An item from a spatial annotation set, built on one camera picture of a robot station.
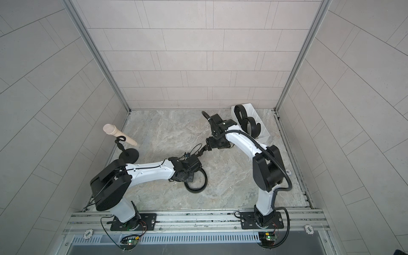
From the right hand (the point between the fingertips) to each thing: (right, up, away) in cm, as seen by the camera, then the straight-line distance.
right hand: (214, 147), depth 88 cm
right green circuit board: (+23, -37, -20) cm, 48 cm away
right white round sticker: (+42, -33, -18) cm, 57 cm away
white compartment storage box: (+26, +22, +21) cm, 40 cm away
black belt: (-9, -20, -9) cm, 24 cm away
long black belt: (+17, +23, +15) cm, 33 cm away
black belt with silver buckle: (+24, +10, +2) cm, 26 cm away
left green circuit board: (-36, -36, -22) cm, 55 cm away
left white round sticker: (-55, -34, -20) cm, 68 cm away
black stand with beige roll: (-49, -5, +4) cm, 49 cm away
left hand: (-12, -16, -1) cm, 21 cm away
